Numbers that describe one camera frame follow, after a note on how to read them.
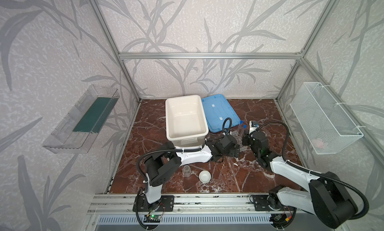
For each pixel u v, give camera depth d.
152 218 0.71
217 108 1.16
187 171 0.83
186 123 1.04
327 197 0.41
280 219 0.74
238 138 0.78
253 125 0.75
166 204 0.74
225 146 0.66
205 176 0.82
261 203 0.73
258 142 0.65
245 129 0.87
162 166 0.46
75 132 0.63
